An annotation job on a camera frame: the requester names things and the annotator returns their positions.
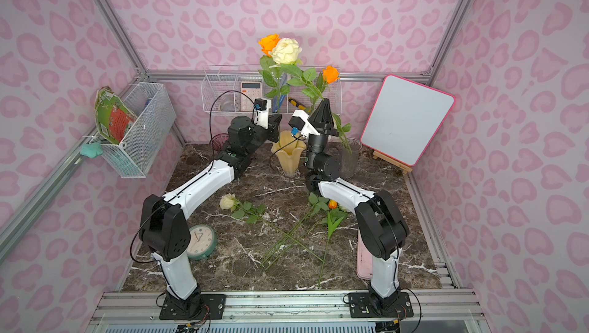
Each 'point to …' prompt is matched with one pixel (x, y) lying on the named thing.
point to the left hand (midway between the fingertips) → (277, 110)
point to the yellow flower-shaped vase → (288, 150)
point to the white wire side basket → (135, 156)
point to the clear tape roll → (227, 103)
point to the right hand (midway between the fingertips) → (330, 102)
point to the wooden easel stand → (393, 162)
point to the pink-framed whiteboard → (404, 119)
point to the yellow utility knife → (297, 103)
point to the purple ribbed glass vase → (218, 141)
